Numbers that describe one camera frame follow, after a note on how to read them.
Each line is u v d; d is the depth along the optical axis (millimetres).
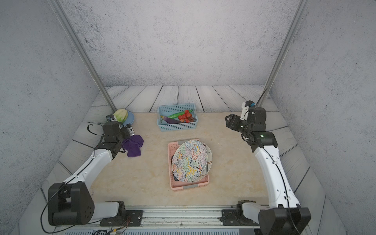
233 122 638
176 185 840
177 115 1183
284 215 362
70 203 409
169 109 1185
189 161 863
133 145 995
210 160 821
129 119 1176
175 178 853
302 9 702
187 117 1142
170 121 1133
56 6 697
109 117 729
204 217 743
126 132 782
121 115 1113
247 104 646
